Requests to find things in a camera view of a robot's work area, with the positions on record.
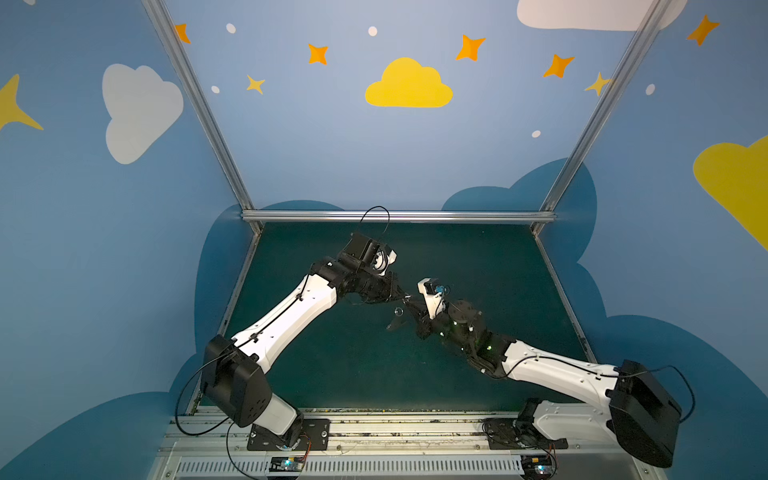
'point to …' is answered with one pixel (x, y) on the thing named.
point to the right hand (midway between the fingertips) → (411, 299)
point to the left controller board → (286, 464)
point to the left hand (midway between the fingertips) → (408, 294)
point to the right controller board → (537, 466)
